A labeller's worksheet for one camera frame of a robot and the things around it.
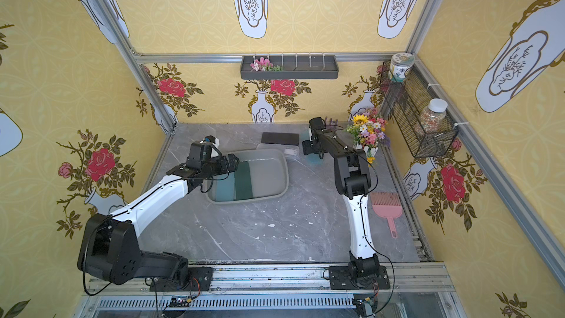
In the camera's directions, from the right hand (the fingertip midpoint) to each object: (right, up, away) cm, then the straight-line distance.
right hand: (320, 146), depth 111 cm
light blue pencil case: (-4, -6, -6) cm, 10 cm away
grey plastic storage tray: (-29, -13, -10) cm, 34 cm away
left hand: (-43, -6, -22) cm, 49 cm away
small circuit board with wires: (-53, -51, -38) cm, 83 cm away
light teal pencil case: (-44, -18, -16) cm, 50 cm away
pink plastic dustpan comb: (+24, -24, -21) cm, 40 cm away
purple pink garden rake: (+2, +9, -16) cm, 19 cm away
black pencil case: (-20, +4, +3) cm, 21 cm away
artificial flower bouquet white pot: (+17, +7, -16) cm, 25 cm away
